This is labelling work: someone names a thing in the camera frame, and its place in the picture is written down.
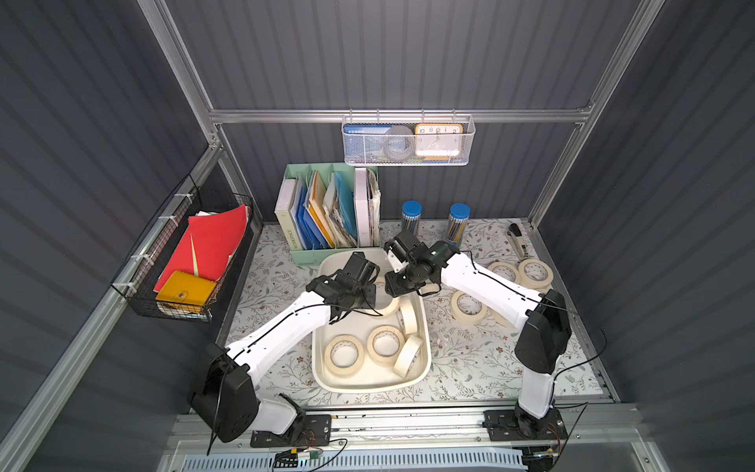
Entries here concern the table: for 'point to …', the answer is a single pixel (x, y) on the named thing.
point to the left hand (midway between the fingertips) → (365, 292)
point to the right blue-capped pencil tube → (458, 215)
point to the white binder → (361, 178)
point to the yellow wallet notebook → (186, 288)
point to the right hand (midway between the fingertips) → (396, 284)
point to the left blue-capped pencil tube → (411, 215)
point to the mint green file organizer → (327, 207)
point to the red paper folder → (207, 245)
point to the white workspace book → (284, 214)
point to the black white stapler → (514, 234)
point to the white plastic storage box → (371, 378)
